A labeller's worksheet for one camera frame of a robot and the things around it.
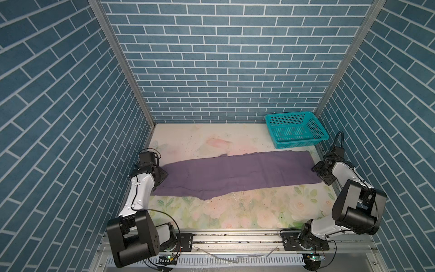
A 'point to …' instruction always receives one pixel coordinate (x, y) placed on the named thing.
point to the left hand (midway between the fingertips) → (164, 177)
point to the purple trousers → (209, 177)
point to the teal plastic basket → (295, 130)
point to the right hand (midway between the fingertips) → (320, 173)
